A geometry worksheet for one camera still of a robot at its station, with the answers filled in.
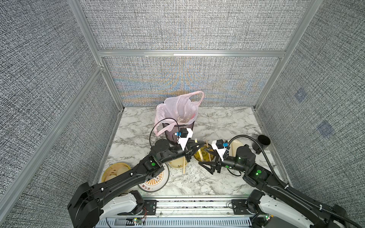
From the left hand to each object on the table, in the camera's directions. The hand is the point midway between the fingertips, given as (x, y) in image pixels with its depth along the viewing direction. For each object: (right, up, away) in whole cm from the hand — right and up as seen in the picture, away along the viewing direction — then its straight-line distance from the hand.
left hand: (206, 143), depth 62 cm
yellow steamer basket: (-51, -19, +22) cm, 59 cm away
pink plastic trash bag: (-11, +17, +30) cm, 36 cm away
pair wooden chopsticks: (-1, -8, +7) cm, 11 cm away
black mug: (+41, -3, +28) cm, 50 cm away
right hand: (-1, -6, +5) cm, 8 cm away
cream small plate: (-13, -16, +26) cm, 33 cm away
